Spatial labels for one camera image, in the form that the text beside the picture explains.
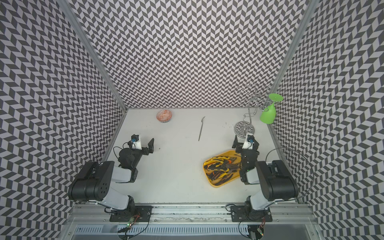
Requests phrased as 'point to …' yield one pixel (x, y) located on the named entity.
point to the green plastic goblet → (269, 117)
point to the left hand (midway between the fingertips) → (146, 138)
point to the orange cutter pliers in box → (223, 176)
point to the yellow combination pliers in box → (220, 163)
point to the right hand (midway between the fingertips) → (244, 138)
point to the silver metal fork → (202, 120)
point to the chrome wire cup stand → (254, 98)
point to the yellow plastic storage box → (236, 165)
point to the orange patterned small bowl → (164, 116)
